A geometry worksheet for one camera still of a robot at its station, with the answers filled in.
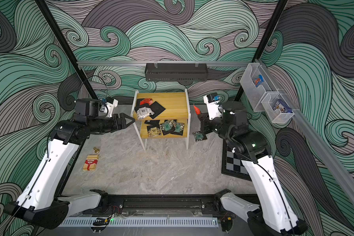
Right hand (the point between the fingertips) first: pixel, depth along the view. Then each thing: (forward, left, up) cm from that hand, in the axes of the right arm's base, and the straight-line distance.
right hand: (202, 116), depth 61 cm
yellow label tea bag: (+8, +24, -23) cm, 34 cm away
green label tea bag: (+11, +17, -23) cm, 30 cm away
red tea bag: (+16, +27, -6) cm, 32 cm away
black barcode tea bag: (+14, +25, -23) cm, 37 cm away
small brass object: (+4, +63, -37) cm, 73 cm away
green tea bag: (+11, +10, -23) cm, 27 cm away
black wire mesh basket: (+46, +11, -8) cm, 48 cm away
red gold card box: (-4, +64, -38) cm, 74 cm away
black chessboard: (-7, -21, -36) cm, 42 cm away
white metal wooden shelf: (+7, +19, -7) cm, 21 cm away
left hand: (+1, +32, -4) cm, 32 cm away
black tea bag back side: (+11, +21, -6) cm, 24 cm away
